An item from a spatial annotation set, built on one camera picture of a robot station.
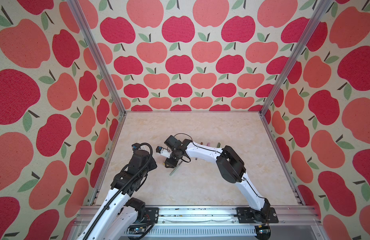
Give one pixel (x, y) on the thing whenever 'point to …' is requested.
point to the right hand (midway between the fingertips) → (169, 161)
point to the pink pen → (208, 144)
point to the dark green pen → (218, 145)
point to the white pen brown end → (201, 143)
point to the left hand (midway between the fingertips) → (155, 158)
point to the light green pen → (175, 168)
